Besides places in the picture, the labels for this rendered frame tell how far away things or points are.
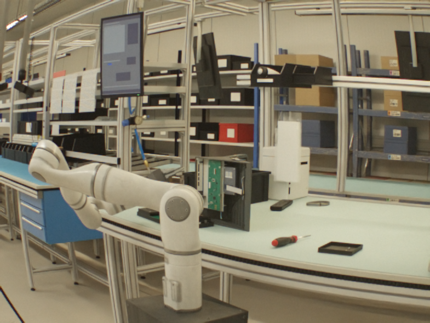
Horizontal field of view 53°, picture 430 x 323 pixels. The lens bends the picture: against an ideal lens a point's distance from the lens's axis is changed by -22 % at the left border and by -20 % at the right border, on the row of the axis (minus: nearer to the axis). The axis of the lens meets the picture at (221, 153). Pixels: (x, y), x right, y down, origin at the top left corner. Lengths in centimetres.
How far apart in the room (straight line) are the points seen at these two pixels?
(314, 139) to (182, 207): 459
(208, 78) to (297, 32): 249
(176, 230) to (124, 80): 177
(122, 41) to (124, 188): 171
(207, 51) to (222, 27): 312
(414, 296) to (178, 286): 61
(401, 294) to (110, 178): 79
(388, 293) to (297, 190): 114
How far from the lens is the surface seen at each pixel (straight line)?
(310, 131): 574
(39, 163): 134
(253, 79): 204
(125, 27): 286
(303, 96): 577
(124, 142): 320
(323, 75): 203
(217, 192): 167
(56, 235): 306
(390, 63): 523
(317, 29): 629
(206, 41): 421
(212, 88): 422
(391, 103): 522
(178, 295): 125
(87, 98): 352
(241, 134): 633
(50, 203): 300
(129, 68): 286
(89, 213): 155
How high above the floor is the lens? 135
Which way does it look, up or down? 4 degrees down
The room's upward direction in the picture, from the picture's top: 1 degrees clockwise
